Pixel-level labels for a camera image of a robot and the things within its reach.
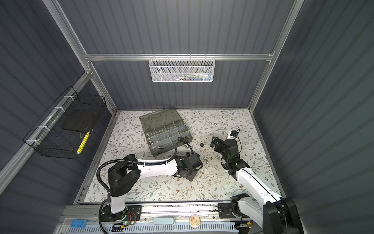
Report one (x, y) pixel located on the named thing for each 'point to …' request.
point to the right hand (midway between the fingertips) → (221, 140)
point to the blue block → (78, 223)
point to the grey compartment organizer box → (163, 128)
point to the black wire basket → (61, 134)
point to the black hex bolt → (181, 138)
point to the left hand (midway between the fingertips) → (193, 177)
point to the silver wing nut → (207, 160)
